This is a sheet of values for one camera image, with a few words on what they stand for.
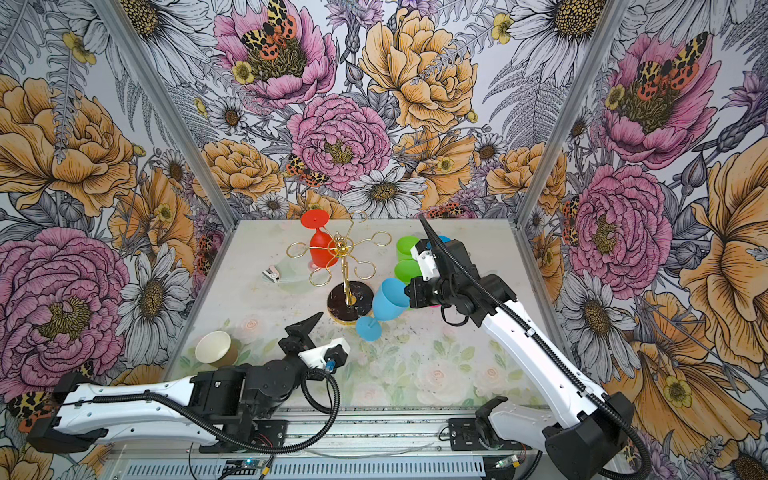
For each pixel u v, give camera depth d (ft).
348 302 3.14
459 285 1.78
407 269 3.04
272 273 3.38
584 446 1.20
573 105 2.88
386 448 2.41
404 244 3.13
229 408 1.58
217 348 2.70
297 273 3.51
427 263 2.20
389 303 2.21
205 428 1.47
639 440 1.21
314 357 1.84
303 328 1.90
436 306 2.09
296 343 1.84
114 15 2.34
